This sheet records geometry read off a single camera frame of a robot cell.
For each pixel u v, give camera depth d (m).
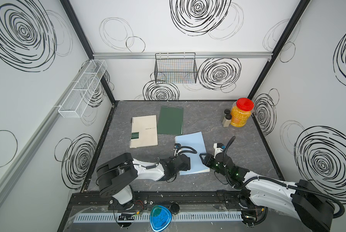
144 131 1.01
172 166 0.66
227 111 1.02
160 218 0.62
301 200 0.42
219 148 0.75
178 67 0.96
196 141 0.95
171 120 1.08
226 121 0.99
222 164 0.64
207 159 0.74
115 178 0.43
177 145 0.77
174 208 0.63
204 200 0.75
